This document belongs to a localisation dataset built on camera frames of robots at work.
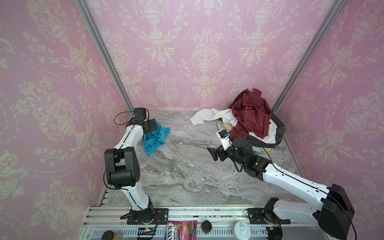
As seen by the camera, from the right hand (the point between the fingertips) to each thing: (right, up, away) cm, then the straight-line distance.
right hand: (215, 142), depth 77 cm
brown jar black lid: (-45, -37, -15) cm, 60 cm away
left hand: (-40, +9, +17) cm, 44 cm away
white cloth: (+14, +16, +31) cm, 37 cm away
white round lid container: (+11, -38, -11) cm, 41 cm away
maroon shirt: (+27, +17, +21) cm, 38 cm away
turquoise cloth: (-37, 0, +22) cm, 43 cm away
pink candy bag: (-17, -39, -9) cm, 44 cm away
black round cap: (-6, -34, -15) cm, 37 cm away
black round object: (+28, -43, -5) cm, 52 cm away
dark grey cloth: (+45, +3, +20) cm, 50 cm away
